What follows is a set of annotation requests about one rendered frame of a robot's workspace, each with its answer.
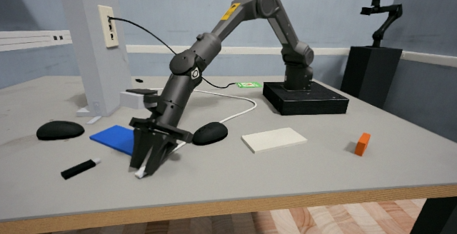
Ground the blue flat rectangular slab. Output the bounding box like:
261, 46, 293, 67
89, 125, 134, 156

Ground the orange rectangular block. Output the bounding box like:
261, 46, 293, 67
354, 133, 371, 156

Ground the white ethernet plug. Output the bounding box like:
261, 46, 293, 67
135, 166, 147, 178

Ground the beige wall plate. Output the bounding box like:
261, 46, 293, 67
98, 5, 119, 47

